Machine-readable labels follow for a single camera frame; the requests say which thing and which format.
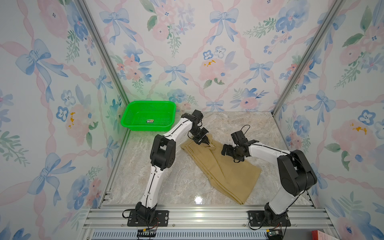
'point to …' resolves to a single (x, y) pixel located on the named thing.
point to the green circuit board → (274, 235)
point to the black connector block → (146, 234)
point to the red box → (318, 235)
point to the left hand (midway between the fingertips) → (214, 141)
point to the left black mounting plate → (161, 219)
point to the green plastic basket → (149, 115)
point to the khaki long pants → (235, 178)
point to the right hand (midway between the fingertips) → (228, 153)
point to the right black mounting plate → (259, 218)
